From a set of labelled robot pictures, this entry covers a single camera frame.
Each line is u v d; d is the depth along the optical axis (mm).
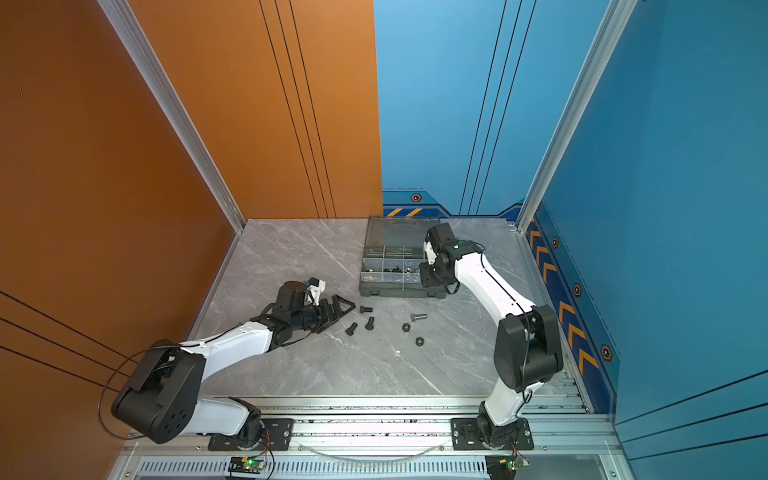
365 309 947
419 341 891
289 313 696
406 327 916
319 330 813
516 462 695
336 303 791
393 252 1113
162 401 429
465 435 725
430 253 744
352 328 914
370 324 916
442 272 740
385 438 754
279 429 740
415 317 937
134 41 730
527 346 469
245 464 710
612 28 714
